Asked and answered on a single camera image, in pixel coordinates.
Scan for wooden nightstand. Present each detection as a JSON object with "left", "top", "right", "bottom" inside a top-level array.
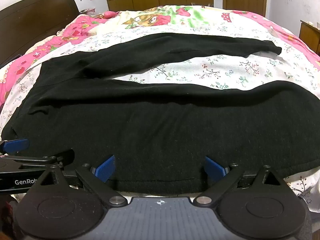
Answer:
[{"left": 299, "top": 19, "right": 320, "bottom": 55}]

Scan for black pants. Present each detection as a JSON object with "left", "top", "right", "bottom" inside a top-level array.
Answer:
[{"left": 0, "top": 32, "right": 320, "bottom": 196}]

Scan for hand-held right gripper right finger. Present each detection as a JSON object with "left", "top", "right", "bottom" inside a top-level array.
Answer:
[{"left": 194, "top": 156, "right": 287, "bottom": 205}]

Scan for pink strawberry printed quilt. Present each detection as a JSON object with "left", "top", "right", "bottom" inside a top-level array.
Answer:
[{"left": 0, "top": 4, "right": 320, "bottom": 105}]

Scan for dark brown wooden headboard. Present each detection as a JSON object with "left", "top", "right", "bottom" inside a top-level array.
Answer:
[{"left": 0, "top": 0, "right": 80, "bottom": 67}]

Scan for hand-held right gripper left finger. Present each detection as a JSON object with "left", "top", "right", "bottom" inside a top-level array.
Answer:
[{"left": 40, "top": 154, "right": 127, "bottom": 207}]

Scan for white floral bedsheet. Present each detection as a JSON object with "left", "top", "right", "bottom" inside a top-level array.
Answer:
[{"left": 0, "top": 21, "right": 320, "bottom": 214}]

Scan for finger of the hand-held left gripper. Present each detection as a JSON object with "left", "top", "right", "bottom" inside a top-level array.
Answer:
[
  {"left": 0, "top": 138, "right": 30, "bottom": 154},
  {"left": 0, "top": 149, "right": 76, "bottom": 172}
]

